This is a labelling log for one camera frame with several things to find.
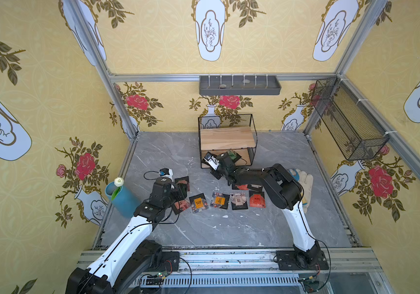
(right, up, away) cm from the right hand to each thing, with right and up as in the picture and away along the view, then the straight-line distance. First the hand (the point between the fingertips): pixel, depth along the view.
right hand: (208, 165), depth 103 cm
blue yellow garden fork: (+47, -5, -6) cm, 47 cm away
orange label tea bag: (+6, -16, -13) cm, 21 cm away
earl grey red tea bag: (-13, -7, -5) cm, 16 cm away
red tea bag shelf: (+18, -10, -8) cm, 23 cm away
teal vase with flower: (-33, -12, -30) cm, 46 cm away
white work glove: (+53, -8, -6) cm, 53 cm away
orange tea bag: (-5, -17, -13) cm, 22 cm away
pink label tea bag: (-14, -19, -13) cm, 27 cm away
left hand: (-12, -7, -20) cm, 24 cm away
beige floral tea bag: (+15, -16, -13) cm, 26 cm away
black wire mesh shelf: (+6, +17, -5) cm, 19 cm away
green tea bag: (+14, +6, +3) cm, 16 cm away
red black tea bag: (+24, -16, -11) cm, 31 cm away
